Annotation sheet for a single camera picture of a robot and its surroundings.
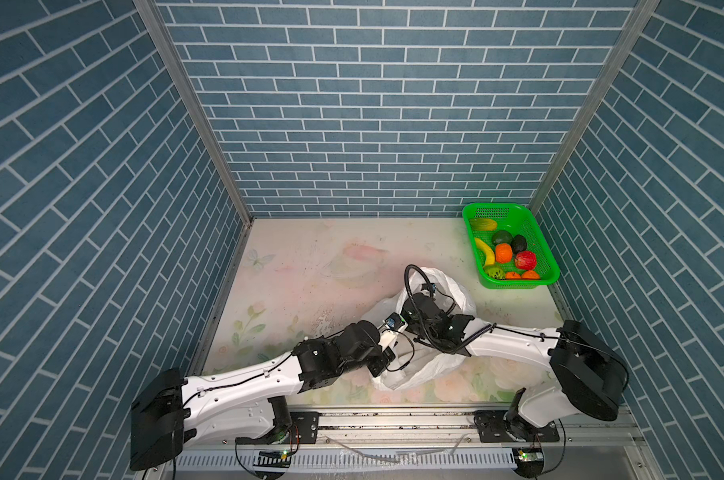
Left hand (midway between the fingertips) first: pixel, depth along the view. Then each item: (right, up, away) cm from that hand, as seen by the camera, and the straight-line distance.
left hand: (397, 345), depth 74 cm
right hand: (0, +6, +12) cm, 14 cm away
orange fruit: (+39, +22, +30) cm, 54 cm away
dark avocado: (+47, +26, +34) cm, 64 cm away
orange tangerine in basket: (+47, +15, +26) cm, 56 cm away
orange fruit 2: (+40, +15, +25) cm, 50 cm away
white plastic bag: (+6, -7, +8) cm, 12 cm away
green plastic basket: (+49, +36, +40) cm, 73 cm away
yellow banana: (+35, +22, +32) cm, 53 cm away
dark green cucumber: (+42, +29, +37) cm, 63 cm away
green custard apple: (+34, +16, +22) cm, 44 cm away
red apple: (+46, +20, +27) cm, 57 cm away
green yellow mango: (+36, +33, +39) cm, 63 cm away
